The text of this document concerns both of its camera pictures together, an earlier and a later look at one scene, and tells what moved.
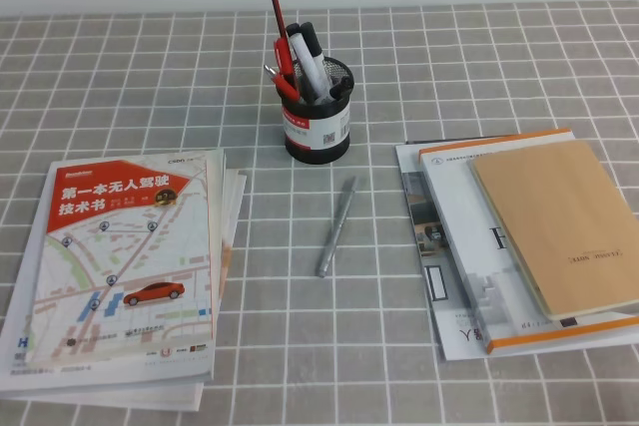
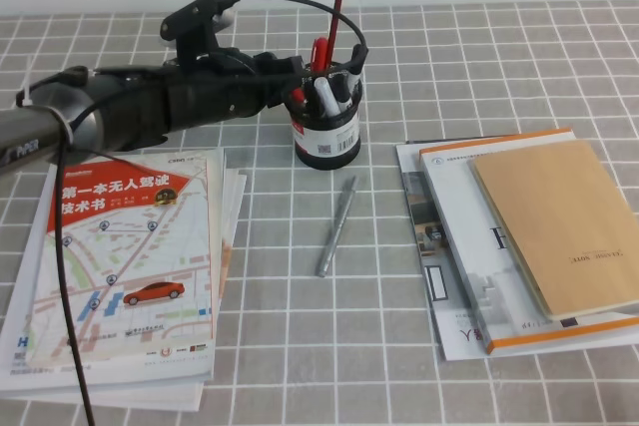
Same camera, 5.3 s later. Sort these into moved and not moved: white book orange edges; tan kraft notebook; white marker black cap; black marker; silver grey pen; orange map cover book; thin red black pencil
Moved: white marker black cap; thin red black pencil; black marker
Not moved: orange map cover book; silver grey pen; white book orange edges; tan kraft notebook
